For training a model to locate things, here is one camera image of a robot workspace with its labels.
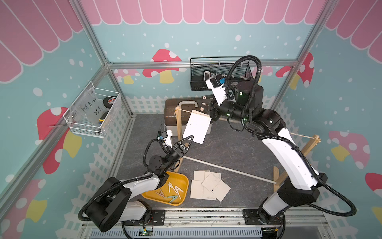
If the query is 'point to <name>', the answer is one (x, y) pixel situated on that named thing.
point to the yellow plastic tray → (180, 179)
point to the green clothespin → (173, 198)
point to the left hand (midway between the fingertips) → (195, 139)
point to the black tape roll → (108, 101)
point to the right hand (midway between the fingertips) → (201, 99)
